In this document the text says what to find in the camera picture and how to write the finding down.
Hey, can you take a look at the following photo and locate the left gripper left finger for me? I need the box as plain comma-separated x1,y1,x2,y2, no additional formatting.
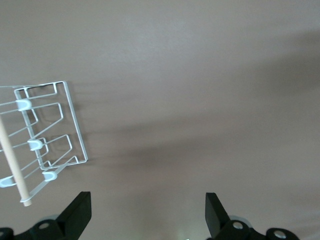
0,191,92,240

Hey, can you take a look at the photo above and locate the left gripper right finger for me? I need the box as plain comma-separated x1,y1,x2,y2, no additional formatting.
205,192,301,240

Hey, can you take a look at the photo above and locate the white wire cup rack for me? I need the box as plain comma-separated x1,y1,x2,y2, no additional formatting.
0,80,89,208

